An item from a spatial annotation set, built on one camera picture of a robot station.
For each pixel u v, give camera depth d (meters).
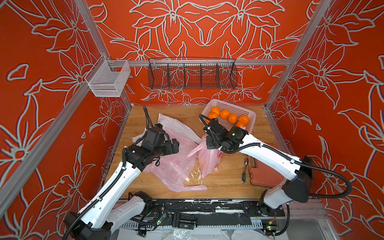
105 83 0.86
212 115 1.06
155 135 0.52
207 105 1.08
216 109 1.08
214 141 0.55
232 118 1.04
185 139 0.93
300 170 0.41
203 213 0.73
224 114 1.07
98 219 0.38
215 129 0.56
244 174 0.83
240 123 1.01
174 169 0.83
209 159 0.75
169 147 0.63
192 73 0.98
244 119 1.03
